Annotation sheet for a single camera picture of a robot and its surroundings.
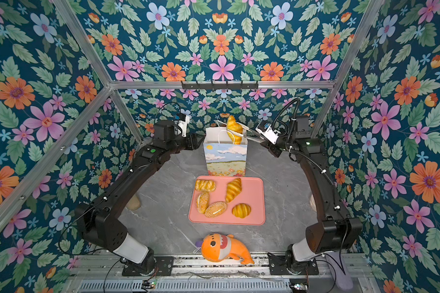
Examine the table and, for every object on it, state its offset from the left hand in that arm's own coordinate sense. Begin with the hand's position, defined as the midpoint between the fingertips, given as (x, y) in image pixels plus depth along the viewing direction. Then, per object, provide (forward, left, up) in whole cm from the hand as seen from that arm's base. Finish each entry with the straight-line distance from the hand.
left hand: (201, 130), depth 76 cm
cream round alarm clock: (-29, -42, -12) cm, 52 cm away
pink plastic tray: (-14, -22, -33) cm, 42 cm away
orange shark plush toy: (-40, -4, -25) cm, 47 cm away
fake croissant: (-12, -13, -31) cm, 36 cm away
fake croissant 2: (+3, -13, -1) cm, 14 cm away
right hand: (-4, -28, -1) cm, 28 cm away
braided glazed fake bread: (-9, +2, -30) cm, 31 cm away
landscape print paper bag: (-1, -9, -18) cm, 20 cm away
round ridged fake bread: (-24, -16, -29) cm, 41 cm away
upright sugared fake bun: (-18, +3, -31) cm, 36 cm away
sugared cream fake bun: (-23, -4, -29) cm, 37 cm away
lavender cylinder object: (-51, -51, -29) cm, 78 cm away
